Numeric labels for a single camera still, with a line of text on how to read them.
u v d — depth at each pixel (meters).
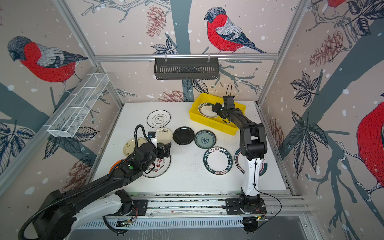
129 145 0.97
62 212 0.40
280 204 0.71
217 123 0.97
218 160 0.90
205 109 1.17
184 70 1.07
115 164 0.89
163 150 0.73
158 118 1.11
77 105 0.77
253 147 0.56
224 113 0.78
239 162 0.88
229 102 0.82
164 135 1.00
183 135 1.00
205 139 1.00
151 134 0.70
